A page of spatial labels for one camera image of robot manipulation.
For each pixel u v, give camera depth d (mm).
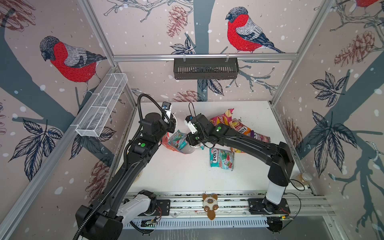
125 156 476
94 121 714
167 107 601
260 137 951
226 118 936
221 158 860
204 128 600
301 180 746
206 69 1049
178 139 914
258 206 732
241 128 1007
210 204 725
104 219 365
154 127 523
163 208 731
